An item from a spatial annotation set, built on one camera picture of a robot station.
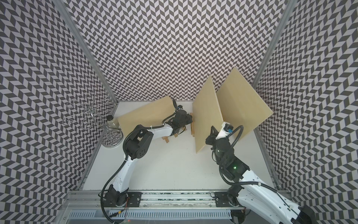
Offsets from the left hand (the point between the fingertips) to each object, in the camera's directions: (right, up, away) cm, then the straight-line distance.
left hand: (193, 117), depth 101 cm
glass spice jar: (-57, -4, -5) cm, 57 cm away
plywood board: (+6, +3, -29) cm, 30 cm away
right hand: (+8, -7, -27) cm, 29 cm away
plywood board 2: (-31, +2, +4) cm, 31 cm away
